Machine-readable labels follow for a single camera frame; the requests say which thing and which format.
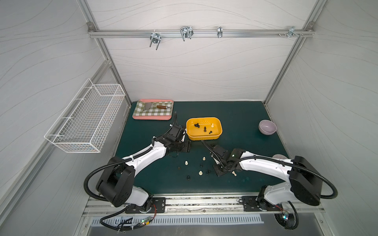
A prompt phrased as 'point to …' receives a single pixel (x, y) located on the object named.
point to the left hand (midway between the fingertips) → (188, 146)
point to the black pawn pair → (208, 171)
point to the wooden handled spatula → (148, 105)
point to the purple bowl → (267, 127)
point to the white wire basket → (82, 125)
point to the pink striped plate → (279, 156)
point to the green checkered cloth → (153, 111)
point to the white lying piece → (233, 172)
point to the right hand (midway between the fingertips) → (216, 169)
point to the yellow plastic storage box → (195, 133)
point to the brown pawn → (179, 168)
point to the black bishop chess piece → (197, 125)
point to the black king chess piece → (204, 130)
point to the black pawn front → (188, 178)
